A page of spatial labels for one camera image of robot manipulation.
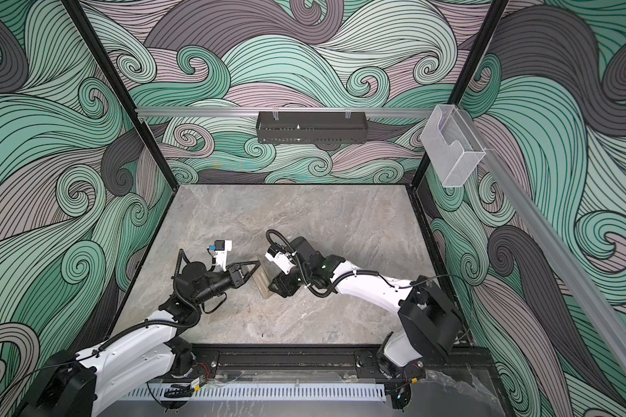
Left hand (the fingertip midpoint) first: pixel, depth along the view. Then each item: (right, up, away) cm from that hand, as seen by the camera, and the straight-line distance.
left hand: (260, 264), depth 77 cm
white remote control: (+1, -3, 0) cm, 3 cm away
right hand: (+5, -6, +2) cm, 8 cm away
